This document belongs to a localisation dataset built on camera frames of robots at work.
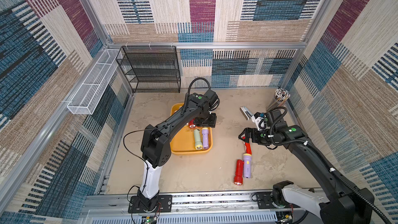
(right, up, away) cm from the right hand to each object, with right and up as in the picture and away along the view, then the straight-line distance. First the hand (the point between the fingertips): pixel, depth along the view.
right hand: (248, 140), depth 78 cm
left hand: (-18, +6, +7) cm, 20 cm away
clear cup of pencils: (+23, +23, +14) cm, 35 cm away
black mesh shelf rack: (-58, +43, +33) cm, 79 cm away
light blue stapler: (+6, +12, +26) cm, 30 cm away
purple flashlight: (+1, -11, +6) cm, 13 cm away
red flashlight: (+3, -7, +9) cm, 12 cm away
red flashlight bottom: (-5, -19, +1) cm, 19 cm away
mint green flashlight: (-25, -5, +11) cm, 28 cm away
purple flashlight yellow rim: (-21, -2, +14) cm, 25 cm away
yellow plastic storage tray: (-34, -5, +17) cm, 39 cm away
